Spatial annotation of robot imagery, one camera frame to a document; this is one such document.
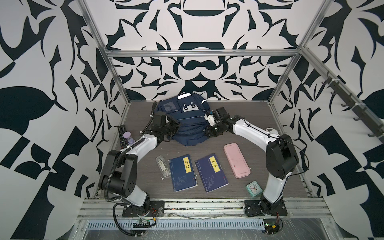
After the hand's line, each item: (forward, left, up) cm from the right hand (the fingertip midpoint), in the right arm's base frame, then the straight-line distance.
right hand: (204, 132), depth 89 cm
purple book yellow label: (-19, -3, -11) cm, 23 cm away
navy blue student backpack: (+23, +9, -6) cm, 26 cm away
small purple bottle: (+1, +46, -1) cm, 46 cm away
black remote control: (0, +51, -8) cm, 52 cm away
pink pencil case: (-14, -18, -9) cm, 24 cm away
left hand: (+6, +12, +7) cm, 15 cm away
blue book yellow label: (-20, +13, -11) cm, 26 cm away
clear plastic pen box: (-16, +24, -10) cm, 30 cm away
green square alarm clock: (-28, -25, -11) cm, 39 cm away
